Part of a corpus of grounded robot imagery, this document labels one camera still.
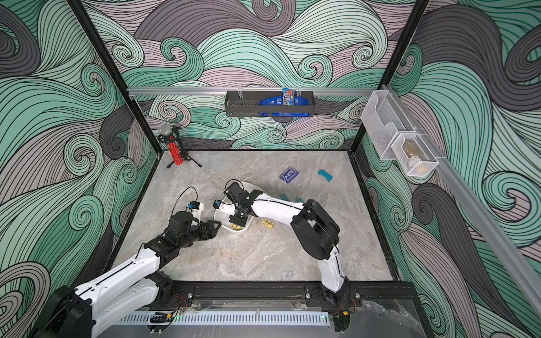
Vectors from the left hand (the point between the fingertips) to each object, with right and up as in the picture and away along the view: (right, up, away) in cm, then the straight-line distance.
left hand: (215, 222), depth 84 cm
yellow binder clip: (+21, -2, +5) cm, 22 cm away
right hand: (+9, +2, +6) cm, 11 cm away
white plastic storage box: (+1, -1, +9) cm, 9 cm away
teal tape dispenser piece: (+54, +17, +24) cm, 62 cm away
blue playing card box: (+33, +18, +23) cm, 44 cm away
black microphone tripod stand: (-24, +37, +14) cm, 46 cm away
